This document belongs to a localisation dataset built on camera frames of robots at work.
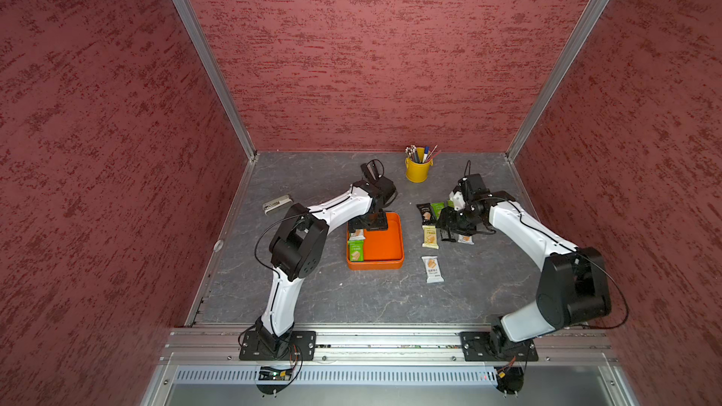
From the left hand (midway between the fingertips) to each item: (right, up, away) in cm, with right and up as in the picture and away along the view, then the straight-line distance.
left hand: (368, 232), depth 93 cm
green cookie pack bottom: (-4, -5, -3) cm, 7 cm away
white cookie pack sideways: (+34, -3, +2) cm, 34 cm away
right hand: (+24, +2, -5) cm, 25 cm away
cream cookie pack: (+21, -2, +2) cm, 22 cm away
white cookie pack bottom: (+21, -11, -6) cm, 24 cm away
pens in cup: (+21, +28, +16) cm, 38 cm away
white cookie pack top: (-3, -1, 0) cm, 4 cm away
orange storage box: (+5, -5, -2) cm, 8 cm away
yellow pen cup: (+20, +21, +16) cm, 33 cm away
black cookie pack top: (+22, +4, +7) cm, 23 cm away
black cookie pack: (+28, -1, +2) cm, 28 cm away
